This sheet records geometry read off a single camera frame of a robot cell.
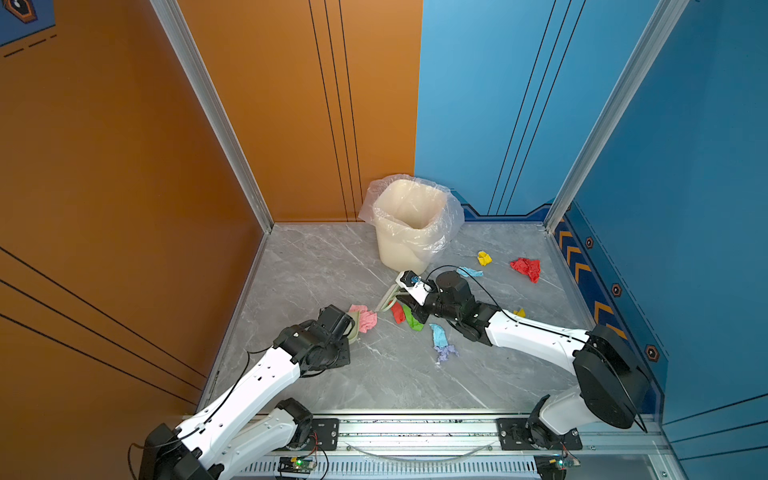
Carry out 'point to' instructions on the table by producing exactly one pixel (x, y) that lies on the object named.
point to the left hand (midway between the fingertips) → (344, 353)
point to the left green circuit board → (296, 465)
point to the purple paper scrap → (444, 352)
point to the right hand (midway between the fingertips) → (399, 292)
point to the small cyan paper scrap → (473, 273)
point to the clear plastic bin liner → (454, 221)
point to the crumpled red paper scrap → (531, 268)
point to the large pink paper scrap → (367, 318)
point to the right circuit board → (551, 467)
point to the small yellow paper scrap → (521, 312)
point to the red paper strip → (398, 313)
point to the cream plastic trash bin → (409, 218)
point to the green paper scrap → (414, 323)
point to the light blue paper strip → (440, 339)
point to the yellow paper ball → (484, 258)
